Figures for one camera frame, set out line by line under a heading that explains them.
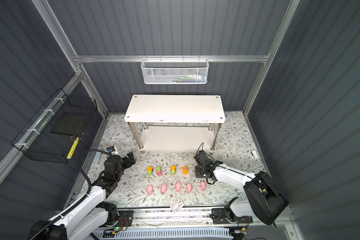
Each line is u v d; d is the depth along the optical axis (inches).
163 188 32.4
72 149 26.8
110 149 29.0
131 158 31.1
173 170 34.8
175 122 45.3
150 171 34.3
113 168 25.3
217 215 29.0
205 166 27.0
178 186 32.4
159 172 34.1
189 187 32.4
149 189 32.4
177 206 30.3
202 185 32.6
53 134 28.4
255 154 37.0
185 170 34.9
